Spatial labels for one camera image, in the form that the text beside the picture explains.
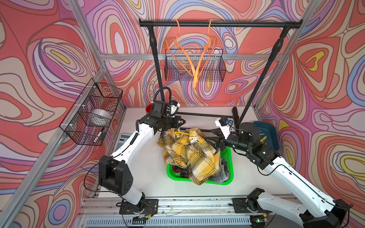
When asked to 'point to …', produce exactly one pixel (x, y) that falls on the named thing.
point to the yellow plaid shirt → (193, 150)
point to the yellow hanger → (180, 134)
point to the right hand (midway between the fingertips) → (208, 138)
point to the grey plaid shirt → (221, 176)
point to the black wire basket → (95, 95)
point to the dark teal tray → (269, 131)
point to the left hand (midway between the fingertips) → (185, 122)
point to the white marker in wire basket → (98, 135)
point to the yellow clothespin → (262, 140)
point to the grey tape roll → (99, 117)
